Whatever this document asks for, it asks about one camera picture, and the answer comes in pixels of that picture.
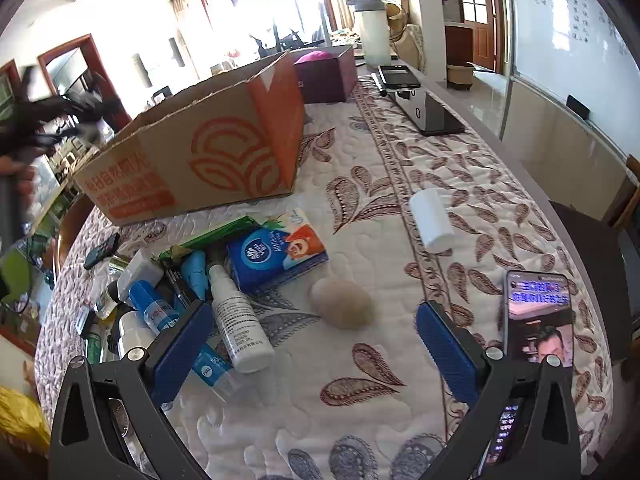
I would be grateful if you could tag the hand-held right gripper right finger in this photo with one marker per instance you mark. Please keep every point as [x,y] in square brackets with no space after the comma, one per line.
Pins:
[445,355]

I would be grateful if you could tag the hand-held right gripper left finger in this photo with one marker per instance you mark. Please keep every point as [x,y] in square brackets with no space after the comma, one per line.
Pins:
[182,352]

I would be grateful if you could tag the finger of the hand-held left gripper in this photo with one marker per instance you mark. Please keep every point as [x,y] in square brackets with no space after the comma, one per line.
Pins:
[87,107]

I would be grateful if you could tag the clear bottle with blue label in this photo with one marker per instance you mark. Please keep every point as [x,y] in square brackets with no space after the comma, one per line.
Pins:
[215,367]

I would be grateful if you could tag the white plastic bottle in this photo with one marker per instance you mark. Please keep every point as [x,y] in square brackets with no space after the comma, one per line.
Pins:
[134,332]

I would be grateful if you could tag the white spray bottle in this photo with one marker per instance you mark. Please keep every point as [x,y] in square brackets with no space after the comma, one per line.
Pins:
[240,320]

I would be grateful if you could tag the light blue small bottle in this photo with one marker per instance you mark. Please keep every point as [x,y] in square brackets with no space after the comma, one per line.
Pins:
[195,272]

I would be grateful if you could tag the orange printed cardboard box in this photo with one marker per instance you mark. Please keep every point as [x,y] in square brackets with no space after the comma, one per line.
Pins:
[150,170]

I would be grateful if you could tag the beige egg-shaped stone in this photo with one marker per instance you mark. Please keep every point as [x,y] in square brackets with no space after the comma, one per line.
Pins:
[341,304]

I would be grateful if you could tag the blue tissue pack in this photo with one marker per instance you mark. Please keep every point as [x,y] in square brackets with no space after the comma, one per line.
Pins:
[272,260]

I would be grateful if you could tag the black marker pen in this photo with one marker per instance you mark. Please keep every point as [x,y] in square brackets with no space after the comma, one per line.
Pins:
[177,287]

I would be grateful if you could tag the smartphone with lit screen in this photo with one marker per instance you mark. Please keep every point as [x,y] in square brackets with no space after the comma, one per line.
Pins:
[540,305]

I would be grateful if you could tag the wooden chair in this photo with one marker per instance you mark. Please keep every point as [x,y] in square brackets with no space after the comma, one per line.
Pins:
[70,230]

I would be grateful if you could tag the green long packet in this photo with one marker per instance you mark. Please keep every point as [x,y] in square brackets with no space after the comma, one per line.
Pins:
[220,237]

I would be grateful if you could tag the black remote control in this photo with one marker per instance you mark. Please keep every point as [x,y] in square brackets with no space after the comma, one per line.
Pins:
[101,251]

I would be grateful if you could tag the paisley quilted blanket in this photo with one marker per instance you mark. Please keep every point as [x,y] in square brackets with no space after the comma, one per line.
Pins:
[380,240]

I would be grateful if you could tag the white cylindrical bottle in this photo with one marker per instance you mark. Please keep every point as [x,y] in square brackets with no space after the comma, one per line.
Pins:
[431,220]

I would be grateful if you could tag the yellow plastic bag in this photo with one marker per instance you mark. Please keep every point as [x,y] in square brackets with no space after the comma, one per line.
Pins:
[20,417]

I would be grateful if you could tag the purple box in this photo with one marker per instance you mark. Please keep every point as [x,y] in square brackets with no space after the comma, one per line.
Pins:
[325,80]

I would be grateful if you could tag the glossy black flat box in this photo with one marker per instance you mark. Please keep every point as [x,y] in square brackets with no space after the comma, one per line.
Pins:
[430,112]

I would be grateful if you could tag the black whiteboard eraser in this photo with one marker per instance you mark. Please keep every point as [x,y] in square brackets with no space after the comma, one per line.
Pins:
[578,106]

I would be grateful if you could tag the black tablet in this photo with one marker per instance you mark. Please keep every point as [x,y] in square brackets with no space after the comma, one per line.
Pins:
[400,76]

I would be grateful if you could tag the white jug with grey lid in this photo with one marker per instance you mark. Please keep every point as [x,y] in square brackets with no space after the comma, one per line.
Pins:
[372,35]

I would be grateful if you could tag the wooden door with window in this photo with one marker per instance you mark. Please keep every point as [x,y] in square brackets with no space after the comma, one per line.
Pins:
[480,15]

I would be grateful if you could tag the whiteboard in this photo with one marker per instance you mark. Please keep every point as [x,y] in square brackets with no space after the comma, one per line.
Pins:
[560,25]

